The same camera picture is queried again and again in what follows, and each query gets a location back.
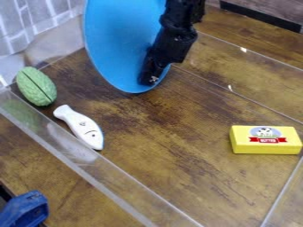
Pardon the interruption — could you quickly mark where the green toy gourd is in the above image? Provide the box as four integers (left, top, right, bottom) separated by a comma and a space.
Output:
17, 67, 58, 106

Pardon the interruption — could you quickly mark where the clear acrylic barrier wall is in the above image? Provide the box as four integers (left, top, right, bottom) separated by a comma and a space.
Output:
0, 88, 205, 227

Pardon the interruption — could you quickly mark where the blue clamp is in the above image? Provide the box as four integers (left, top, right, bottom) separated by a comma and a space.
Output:
0, 190, 50, 227

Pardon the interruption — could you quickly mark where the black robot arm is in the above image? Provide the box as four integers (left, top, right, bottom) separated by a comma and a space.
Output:
138, 0, 206, 86

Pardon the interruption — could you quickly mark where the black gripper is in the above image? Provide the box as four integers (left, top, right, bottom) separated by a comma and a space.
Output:
139, 0, 199, 86

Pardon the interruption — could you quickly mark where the yellow butter brick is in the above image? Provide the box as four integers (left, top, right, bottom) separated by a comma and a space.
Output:
230, 125, 303, 155

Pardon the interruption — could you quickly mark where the white toy fish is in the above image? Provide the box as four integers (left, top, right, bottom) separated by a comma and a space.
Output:
54, 105, 105, 150

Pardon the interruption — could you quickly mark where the blue round tray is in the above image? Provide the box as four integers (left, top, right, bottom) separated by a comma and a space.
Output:
83, 0, 166, 94

